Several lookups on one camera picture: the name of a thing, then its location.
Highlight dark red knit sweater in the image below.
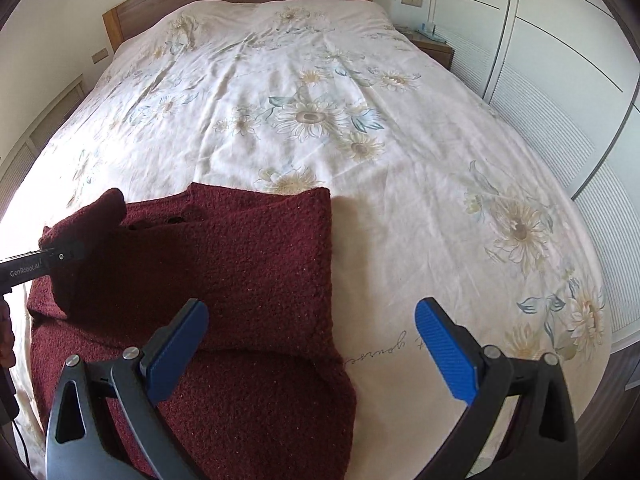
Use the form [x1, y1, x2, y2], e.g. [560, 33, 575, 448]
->
[27, 183, 356, 479]

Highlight person's left hand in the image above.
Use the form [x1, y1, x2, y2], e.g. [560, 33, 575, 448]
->
[0, 298, 16, 368]

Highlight white radiator cover cabinet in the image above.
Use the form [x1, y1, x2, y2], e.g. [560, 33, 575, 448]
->
[1, 76, 86, 209]

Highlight cream floral bed cover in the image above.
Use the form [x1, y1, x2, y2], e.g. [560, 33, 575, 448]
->
[1, 0, 611, 479]

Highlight white sliding wardrobe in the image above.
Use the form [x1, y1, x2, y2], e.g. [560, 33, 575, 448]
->
[428, 0, 639, 351]

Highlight wooden nightstand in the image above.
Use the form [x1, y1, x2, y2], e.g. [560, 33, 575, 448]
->
[396, 26, 454, 70]

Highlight items on nightstand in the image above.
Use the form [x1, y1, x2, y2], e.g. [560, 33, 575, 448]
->
[413, 22, 447, 44]

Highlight black cable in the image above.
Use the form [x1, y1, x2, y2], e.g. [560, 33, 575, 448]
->
[8, 418, 32, 470]

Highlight beige wall switch plate left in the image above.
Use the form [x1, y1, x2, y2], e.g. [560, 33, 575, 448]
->
[91, 48, 110, 64]

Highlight beige wall switch plate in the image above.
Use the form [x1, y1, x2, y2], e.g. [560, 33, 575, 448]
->
[401, 0, 423, 8]
[91, 48, 110, 64]

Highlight beige wall switch plate right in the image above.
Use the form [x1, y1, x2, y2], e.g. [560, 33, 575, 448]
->
[401, 0, 423, 8]

